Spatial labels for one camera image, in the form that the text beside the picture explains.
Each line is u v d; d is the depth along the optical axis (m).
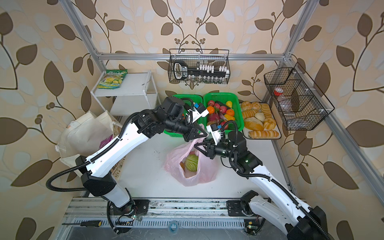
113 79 0.85
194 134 0.54
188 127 0.54
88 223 0.70
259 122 1.03
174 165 0.66
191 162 0.82
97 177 0.42
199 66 0.82
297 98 0.79
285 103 0.71
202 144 0.64
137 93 0.81
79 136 0.78
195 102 0.53
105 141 0.91
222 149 0.61
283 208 0.41
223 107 1.12
